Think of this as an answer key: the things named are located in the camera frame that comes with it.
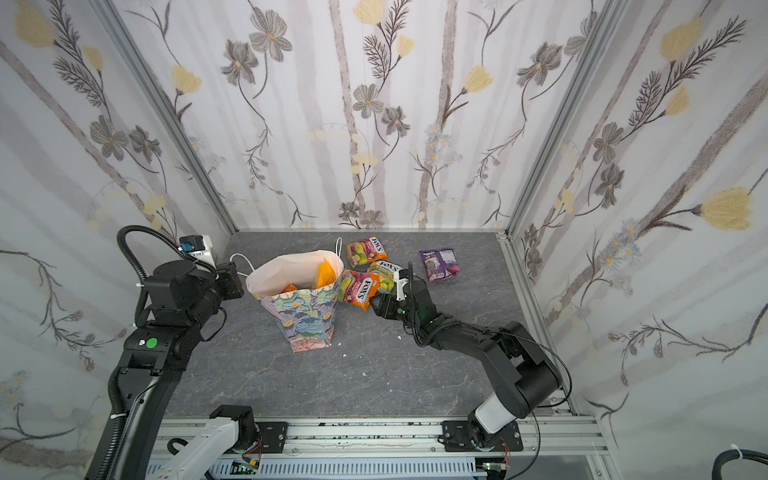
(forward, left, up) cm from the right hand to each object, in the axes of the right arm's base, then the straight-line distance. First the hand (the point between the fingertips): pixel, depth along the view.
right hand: (378, 297), depth 86 cm
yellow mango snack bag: (+4, +15, +6) cm, 17 cm away
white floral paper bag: (-5, +19, +12) cm, 24 cm away
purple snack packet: (+21, -22, -11) cm, 32 cm away
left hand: (-4, +32, +21) cm, 38 cm away
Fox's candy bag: (+8, +7, -9) cm, 14 cm away
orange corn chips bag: (+4, +28, -4) cm, 28 cm away
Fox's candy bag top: (+25, +7, -12) cm, 29 cm away
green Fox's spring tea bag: (+16, -2, -11) cm, 20 cm away
